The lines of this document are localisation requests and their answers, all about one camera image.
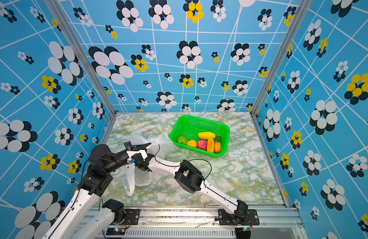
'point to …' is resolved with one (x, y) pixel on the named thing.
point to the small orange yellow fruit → (192, 143)
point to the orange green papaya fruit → (217, 145)
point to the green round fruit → (182, 139)
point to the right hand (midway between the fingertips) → (138, 153)
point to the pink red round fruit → (202, 144)
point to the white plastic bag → (133, 175)
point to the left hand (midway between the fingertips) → (148, 140)
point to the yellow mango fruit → (206, 135)
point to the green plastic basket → (189, 127)
